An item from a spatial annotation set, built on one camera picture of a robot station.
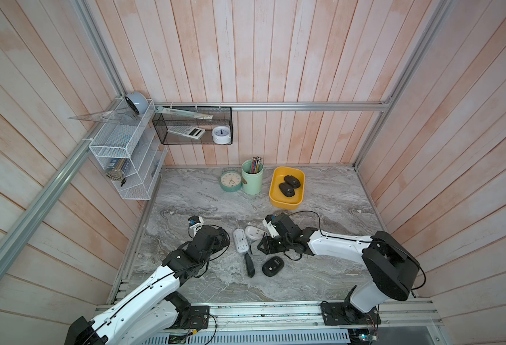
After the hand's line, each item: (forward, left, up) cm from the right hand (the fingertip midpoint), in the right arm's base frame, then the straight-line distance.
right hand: (261, 245), depth 87 cm
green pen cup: (+29, +4, +6) cm, 30 cm away
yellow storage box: (+26, -9, -3) cm, 28 cm away
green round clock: (+36, +16, 0) cm, 39 cm away
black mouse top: (+30, -13, -1) cm, 33 cm away
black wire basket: (+52, +33, +23) cm, 66 cm away
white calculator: (+44, +32, +24) cm, 60 cm away
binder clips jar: (+15, +52, +30) cm, 62 cm away
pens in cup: (+34, +2, +14) cm, 37 cm away
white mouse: (+3, +9, -1) cm, 9 cm away
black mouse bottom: (-8, -4, 0) cm, 9 cm away
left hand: (-1, +17, +8) cm, 19 cm away
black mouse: (+36, -17, -1) cm, 40 cm away
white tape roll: (+41, +18, +25) cm, 51 cm away
